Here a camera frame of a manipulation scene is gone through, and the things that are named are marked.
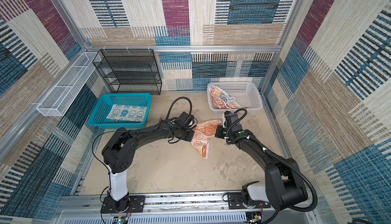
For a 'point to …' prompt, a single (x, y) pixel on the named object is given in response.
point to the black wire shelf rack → (129, 70)
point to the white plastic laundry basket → (233, 95)
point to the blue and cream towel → (126, 112)
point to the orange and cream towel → (204, 130)
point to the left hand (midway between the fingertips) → (192, 134)
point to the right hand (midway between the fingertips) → (217, 132)
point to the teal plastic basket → (98, 118)
